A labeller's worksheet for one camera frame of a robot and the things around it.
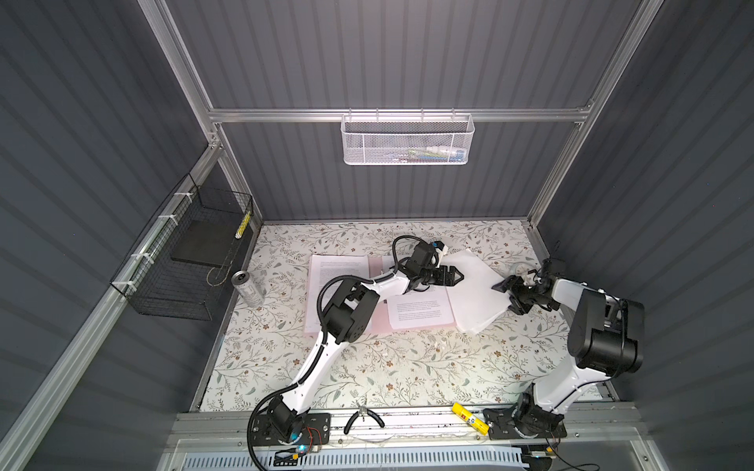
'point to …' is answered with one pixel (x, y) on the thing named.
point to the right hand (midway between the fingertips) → (503, 294)
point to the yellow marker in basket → (242, 226)
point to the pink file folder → (379, 318)
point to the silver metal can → (248, 289)
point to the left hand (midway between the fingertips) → (457, 275)
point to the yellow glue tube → (470, 419)
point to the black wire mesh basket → (183, 265)
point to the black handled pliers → (363, 411)
